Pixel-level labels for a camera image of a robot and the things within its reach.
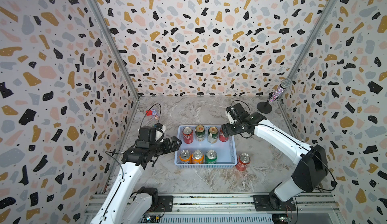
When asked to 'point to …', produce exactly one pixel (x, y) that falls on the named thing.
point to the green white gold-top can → (212, 134)
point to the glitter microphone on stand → (265, 107)
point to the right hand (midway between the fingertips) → (228, 129)
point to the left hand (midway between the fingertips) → (175, 143)
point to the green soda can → (211, 157)
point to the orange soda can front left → (185, 157)
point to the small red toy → (152, 112)
